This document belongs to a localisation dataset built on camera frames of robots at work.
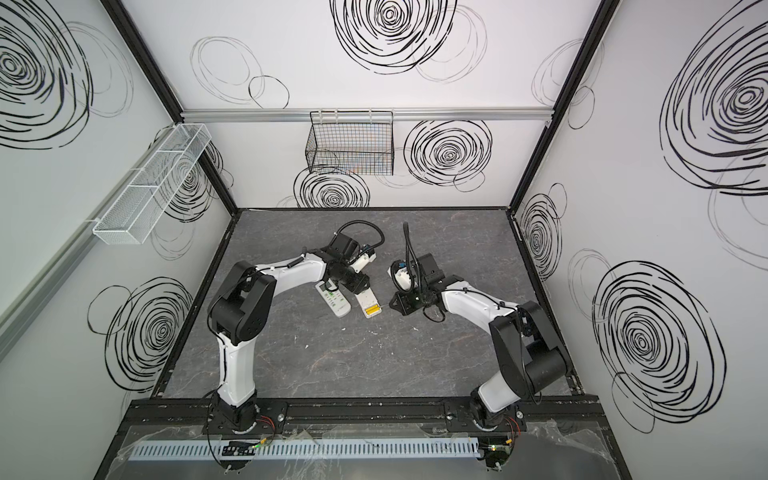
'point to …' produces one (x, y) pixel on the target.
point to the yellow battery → (372, 309)
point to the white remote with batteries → (369, 303)
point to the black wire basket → (351, 143)
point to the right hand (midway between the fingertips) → (390, 304)
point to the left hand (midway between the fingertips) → (367, 282)
